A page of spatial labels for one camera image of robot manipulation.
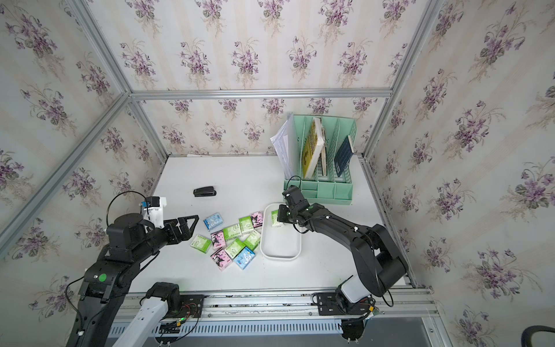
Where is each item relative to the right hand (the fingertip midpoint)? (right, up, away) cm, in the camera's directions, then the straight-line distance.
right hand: (281, 214), depth 89 cm
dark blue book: (+31, +26, +16) cm, 44 cm away
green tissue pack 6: (-19, -13, -5) cm, 23 cm away
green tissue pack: (-3, -1, +2) cm, 4 cm away
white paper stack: (+1, +31, +1) cm, 31 cm away
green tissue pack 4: (-12, -10, -2) cm, 16 cm away
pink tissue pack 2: (-26, -10, -2) cm, 28 cm away
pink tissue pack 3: (-23, -16, -7) cm, 29 cm away
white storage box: (-1, -11, -3) cm, 12 cm away
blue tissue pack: (-29, -4, +2) cm, 30 cm away
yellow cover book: (+14, +30, +4) cm, 34 cm away
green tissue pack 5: (-32, -11, -3) cm, 35 cm away
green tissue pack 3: (-21, -7, 0) cm, 22 cm away
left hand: (-29, +2, -22) cm, 36 cm away
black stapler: (-37, +8, +14) cm, 41 cm away
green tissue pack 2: (-15, -5, +2) cm, 16 cm away
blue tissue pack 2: (-15, -16, -7) cm, 23 cm away
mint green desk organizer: (+20, +25, +13) cm, 34 cm away
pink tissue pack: (-11, -3, +4) cm, 12 cm away
